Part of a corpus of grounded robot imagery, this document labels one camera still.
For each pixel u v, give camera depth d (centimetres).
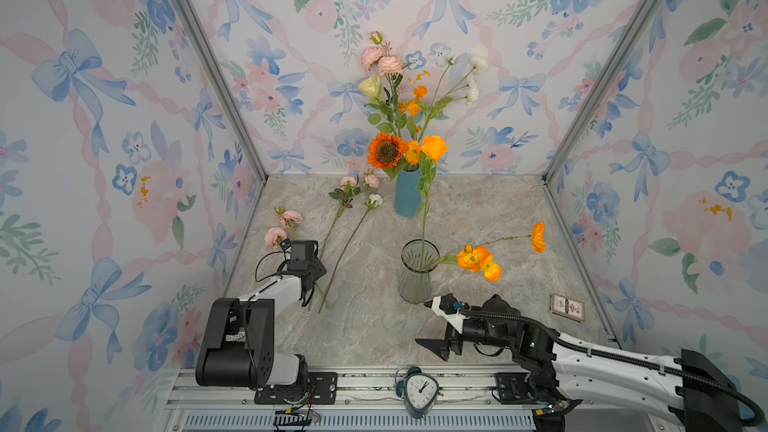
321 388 75
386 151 72
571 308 86
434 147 70
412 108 84
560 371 55
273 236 97
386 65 80
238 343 44
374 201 109
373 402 73
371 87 83
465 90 86
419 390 70
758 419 42
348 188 113
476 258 58
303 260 72
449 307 61
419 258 79
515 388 73
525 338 62
